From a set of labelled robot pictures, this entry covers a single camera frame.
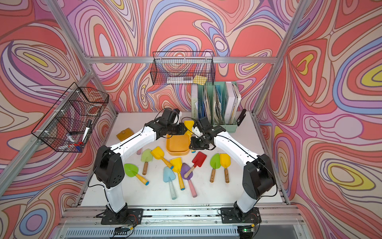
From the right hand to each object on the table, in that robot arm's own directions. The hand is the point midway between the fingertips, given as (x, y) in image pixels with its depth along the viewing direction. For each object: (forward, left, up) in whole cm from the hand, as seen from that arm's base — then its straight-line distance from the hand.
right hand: (193, 150), depth 83 cm
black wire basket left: (+8, +63, +17) cm, 66 cm away
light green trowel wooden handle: (+4, +30, -12) cm, 33 cm away
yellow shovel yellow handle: (-3, +10, -12) cm, 16 cm away
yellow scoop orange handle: (+6, +23, -12) cm, 26 cm away
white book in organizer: (+30, -27, +10) cm, 41 cm away
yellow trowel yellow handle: (+13, +2, +8) cm, 15 cm away
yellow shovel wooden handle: (-2, -20, -12) cm, 23 cm away
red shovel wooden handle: (0, -3, -12) cm, 13 cm away
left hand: (+12, +3, +5) cm, 13 cm away
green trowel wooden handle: (-2, -13, -13) cm, 19 cm away
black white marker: (+1, +50, +20) cm, 53 cm away
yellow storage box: (+12, +10, -12) cm, 20 cm away
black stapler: (+35, -39, -11) cm, 53 cm away
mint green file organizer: (+31, -18, +9) cm, 37 cm away
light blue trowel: (-9, +15, -12) cm, 21 cm away
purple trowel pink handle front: (-5, +5, -12) cm, 14 cm away
